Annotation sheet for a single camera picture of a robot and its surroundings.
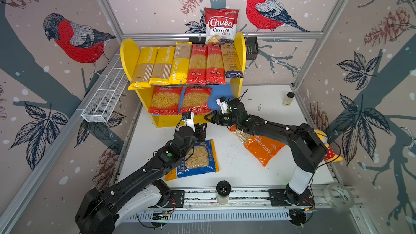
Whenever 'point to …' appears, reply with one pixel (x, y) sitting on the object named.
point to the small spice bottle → (287, 101)
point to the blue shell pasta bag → (202, 160)
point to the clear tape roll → (339, 195)
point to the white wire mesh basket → (103, 104)
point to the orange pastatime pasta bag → (263, 149)
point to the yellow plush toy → (330, 155)
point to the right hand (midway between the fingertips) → (206, 118)
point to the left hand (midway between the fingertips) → (207, 121)
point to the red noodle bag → (196, 99)
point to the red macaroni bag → (165, 100)
